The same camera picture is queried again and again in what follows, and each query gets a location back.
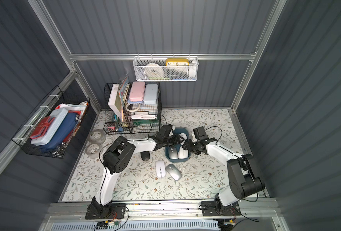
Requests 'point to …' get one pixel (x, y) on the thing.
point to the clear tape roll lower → (93, 150)
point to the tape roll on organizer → (133, 110)
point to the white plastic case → (59, 115)
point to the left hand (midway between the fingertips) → (185, 142)
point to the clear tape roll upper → (97, 136)
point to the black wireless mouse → (145, 155)
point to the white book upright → (114, 102)
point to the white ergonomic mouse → (182, 154)
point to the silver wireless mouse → (174, 172)
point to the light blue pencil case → (150, 94)
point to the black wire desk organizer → (135, 108)
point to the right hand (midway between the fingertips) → (189, 150)
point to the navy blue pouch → (68, 123)
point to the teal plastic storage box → (177, 131)
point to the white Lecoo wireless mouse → (183, 135)
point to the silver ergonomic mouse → (173, 153)
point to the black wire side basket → (59, 99)
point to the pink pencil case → (137, 91)
